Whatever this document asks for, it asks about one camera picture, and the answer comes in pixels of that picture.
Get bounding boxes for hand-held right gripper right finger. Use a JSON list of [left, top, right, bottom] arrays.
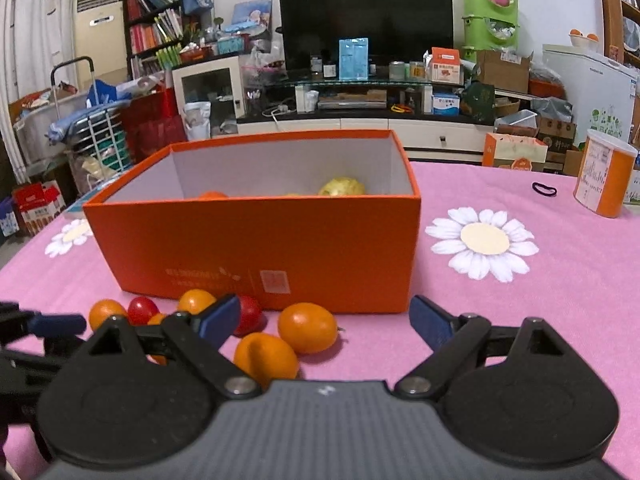
[[394, 295, 576, 401]]

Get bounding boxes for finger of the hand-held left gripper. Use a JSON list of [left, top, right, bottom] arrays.
[[0, 347, 71, 386], [0, 301, 87, 347]]

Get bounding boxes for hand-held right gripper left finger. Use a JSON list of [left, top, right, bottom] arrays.
[[87, 294, 264, 401]]

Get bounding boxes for red cherry tomato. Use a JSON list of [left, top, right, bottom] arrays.
[[127, 296, 161, 326], [232, 295, 266, 337]]

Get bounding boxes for orange cardboard box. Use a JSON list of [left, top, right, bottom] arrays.
[[82, 129, 422, 315]]

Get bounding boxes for yellow pear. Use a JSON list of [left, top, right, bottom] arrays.
[[318, 175, 367, 197]]

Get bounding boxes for pink flowered tablecloth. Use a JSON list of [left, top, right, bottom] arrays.
[[0, 160, 640, 480]]

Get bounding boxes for red white carton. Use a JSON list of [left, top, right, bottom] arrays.
[[12, 181, 66, 237]]

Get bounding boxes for orange white carton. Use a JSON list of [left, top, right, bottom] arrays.
[[481, 132, 549, 171]]

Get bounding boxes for red gift bag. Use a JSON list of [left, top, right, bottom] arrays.
[[120, 87, 176, 126], [132, 115, 190, 165]]

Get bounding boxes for white plastic pouch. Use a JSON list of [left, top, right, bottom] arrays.
[[183, 102, 212, 142]]

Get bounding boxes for blue folded cloth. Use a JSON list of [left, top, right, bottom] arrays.
[[47, 110, 96, 141]]

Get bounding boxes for white tv cabinet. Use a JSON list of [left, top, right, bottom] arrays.
[[237, 80, 501, 163]]

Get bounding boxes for open brown cardboard box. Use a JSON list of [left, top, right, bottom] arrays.
[[562, 147, 588, 177]]

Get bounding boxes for dark green gift bag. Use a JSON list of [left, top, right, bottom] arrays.
[[461, 82, 497, 123]]

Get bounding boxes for orange white canister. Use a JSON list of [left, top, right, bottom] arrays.
[[573, 129, 639, 219]]

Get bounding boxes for blue shopping bag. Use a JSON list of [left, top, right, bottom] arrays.
[[86, 80, 131, 108]]

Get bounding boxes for white glass-door cabinet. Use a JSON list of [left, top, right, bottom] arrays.
[[171, 55, 247, 138]]

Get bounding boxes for orange white medicine box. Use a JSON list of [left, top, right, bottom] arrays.
[[430, 47, 463, 85]]

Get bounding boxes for blue packet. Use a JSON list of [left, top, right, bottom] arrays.
[[338, 37, 370, 81]]

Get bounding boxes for teal plastic basket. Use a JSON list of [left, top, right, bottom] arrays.
[[216, 35, 251, 56]]

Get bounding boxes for white refrigerator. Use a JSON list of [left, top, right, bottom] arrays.
[[542, 44, 640, 148]]

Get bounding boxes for beige standing air conditioner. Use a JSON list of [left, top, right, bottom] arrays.
[[74, 0, 128, 93]]

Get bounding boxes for dark bookshelf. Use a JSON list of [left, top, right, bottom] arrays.
[[121, 0, 201, 81]]

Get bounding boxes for green stacking bins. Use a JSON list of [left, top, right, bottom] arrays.
[[461, 0, 521, 63]]

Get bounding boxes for black television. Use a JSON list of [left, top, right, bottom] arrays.
[[277, 0, 455, 73]]

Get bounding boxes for white fruit bowl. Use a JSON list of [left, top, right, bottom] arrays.
[[569, 29, 600, 51]]

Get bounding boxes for wooden shelf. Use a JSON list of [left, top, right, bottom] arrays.
[[596, 0, 640, 68]]

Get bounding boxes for wire shopping cart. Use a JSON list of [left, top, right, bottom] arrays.
[[50, 56, 136, 196]]

